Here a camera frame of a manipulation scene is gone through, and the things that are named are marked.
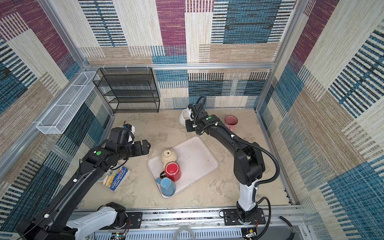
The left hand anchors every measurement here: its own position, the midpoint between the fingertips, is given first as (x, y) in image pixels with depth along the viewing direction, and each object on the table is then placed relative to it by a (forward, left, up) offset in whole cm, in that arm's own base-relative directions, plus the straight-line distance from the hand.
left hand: (143, 144), depth 75 cm
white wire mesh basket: (+9, +38, +11) cm, 40 cm away
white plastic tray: (+1, -26, -21) cm, 33 cm away
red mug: (-8, -14, -14) cm, 21 cm away
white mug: (+20, -21, -1) cm, 29 cm away
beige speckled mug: (+1, -10, -14) cm, 18 cm away
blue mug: (-17, -12, -12) cm, 24 cm away
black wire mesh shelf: (+50, +22, -6) cm, 55 cm away
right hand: (+15, -23, -5) cm, 28 cm away
